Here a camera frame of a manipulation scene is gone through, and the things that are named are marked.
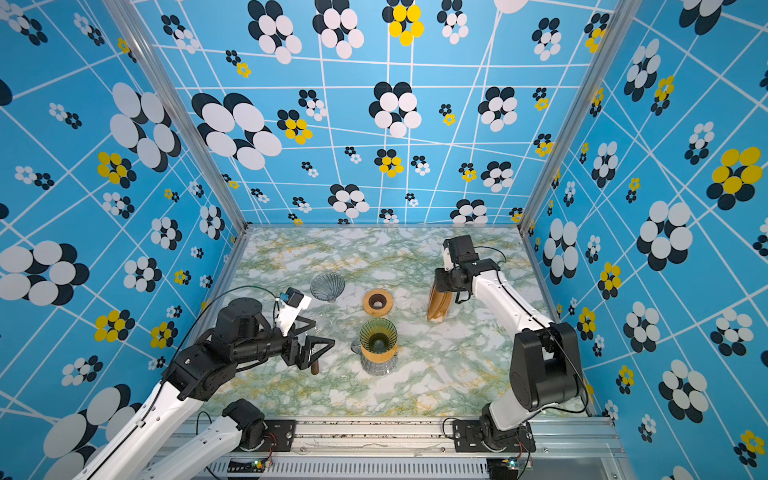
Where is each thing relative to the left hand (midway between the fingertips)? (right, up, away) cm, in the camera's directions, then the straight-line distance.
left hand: (324, 332), depth 67 cm
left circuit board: (-17, -33, +3) cm, 37 cm away
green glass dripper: (+12, -4, +12) cm, 17 cm away
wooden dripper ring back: (+11, +2, +31) cm, 33 cm away
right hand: (+32, +10, +23) cm, 40 cm away
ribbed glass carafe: (+10, -13, +12) cm, 20 cm away
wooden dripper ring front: (+12, -9, +9) cm, 18 cm away
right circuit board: (+42, -33, +2) cm, 53 cm away
